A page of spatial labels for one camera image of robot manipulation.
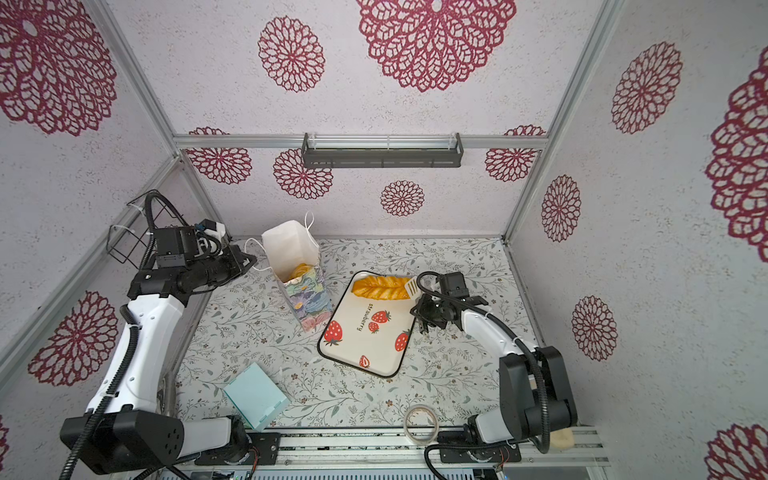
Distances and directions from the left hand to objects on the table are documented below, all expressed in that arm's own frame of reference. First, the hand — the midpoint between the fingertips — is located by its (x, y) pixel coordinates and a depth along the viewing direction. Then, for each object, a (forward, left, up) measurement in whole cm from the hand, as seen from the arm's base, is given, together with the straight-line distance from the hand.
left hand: (255, 264), depth 75 cm
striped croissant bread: (+9, -7, -14) cm, 18 cm away
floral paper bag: (+16, -3, -16) cm, 23 cm away
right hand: (-2, -41, -18) cm, 45 cm away
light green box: (-25, +2, -26) cm, 36 cm away
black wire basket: (+5, +32, +4) cm, 33 cm away
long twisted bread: (+9, -33, -24) cm, 41 cm away
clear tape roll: (-33, -38, -28) cm, 57 cm away
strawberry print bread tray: (-5, -27, -29) cm, 40 cm away
